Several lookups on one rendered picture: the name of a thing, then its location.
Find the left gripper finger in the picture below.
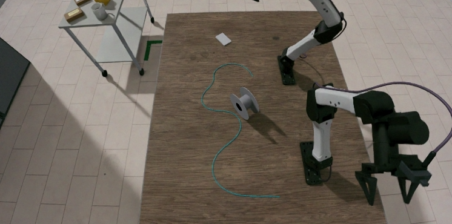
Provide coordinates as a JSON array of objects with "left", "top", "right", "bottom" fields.
[
  {"left": 398, "top": 176, "right": 420, "bottom": 204},
  {"left": 355, "top": 173, "right": 377, "bottom": 206}
]

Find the grey cable reel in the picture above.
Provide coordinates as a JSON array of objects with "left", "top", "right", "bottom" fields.
[{"left": 230, "top": 87, "right": 259, "bottom": 120}]

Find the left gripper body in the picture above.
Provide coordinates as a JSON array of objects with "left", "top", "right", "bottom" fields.
[{"left": 355, "top": 142, "right": 428, "bottom": 176}]

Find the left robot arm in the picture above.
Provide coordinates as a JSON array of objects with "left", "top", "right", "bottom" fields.
[{"left": 300, "top": 88, "right": 433, "bottom": 186}]

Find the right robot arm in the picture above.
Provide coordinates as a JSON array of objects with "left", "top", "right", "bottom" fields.
[{"left": 278, "top": 0, "right": 344, "bottom": 85}]

